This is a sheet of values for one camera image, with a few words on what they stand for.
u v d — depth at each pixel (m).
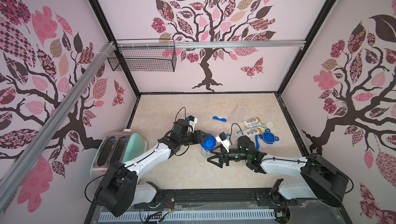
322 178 0.43
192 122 0.77
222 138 0.70
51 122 0.52
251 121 1.00
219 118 1.04
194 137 0.73
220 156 0.67
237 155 0.68
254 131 0.95
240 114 1.07
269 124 1.01
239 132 0.98
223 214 0.70
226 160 0.67
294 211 0.72
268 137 0.97
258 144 0.92
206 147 0.77
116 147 0.73
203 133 0.79
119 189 0.41
